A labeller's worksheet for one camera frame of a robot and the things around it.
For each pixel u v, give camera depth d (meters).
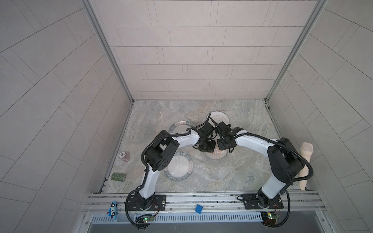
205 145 0.79
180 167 0.81
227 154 0.85
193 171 0.80
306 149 0.62
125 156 0.81
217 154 0.87
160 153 0.51
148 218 0.65
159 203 0.71
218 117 1.05
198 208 0.68
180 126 0.99
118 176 0.76
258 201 0.64
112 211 0.67
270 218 0.68
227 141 0.67
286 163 0.45
